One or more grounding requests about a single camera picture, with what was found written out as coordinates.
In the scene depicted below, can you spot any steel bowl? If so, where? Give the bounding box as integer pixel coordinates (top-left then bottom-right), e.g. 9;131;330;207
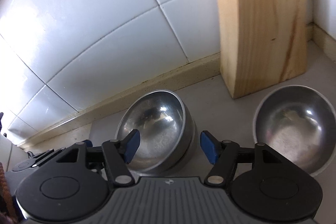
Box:
115;90;197;175
253;85;335;177

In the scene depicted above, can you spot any wooden knife block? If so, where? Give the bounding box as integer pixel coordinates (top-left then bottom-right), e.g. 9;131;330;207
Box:
217;0;307;98

